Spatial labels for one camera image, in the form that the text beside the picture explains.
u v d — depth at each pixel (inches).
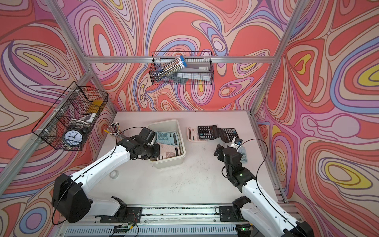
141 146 23.3
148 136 25.3
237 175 22.9
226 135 40.3
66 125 29.1
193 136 40.0
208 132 41.0
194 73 34.8
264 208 18.0
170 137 39.2
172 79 32.2
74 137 26.6
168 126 38.7
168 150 34.6
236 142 27.2
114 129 36.5
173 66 30.9
